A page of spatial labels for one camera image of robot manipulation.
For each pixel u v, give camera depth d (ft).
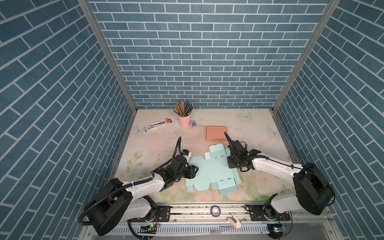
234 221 2.30
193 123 3.55
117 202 1.37
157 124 3.57
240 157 2.22
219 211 2.44
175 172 2.15
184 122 3.46
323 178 1.50
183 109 3.44
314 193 1.40
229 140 2.65
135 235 2.23
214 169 2.89
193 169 2.52
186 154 2.54
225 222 2.36
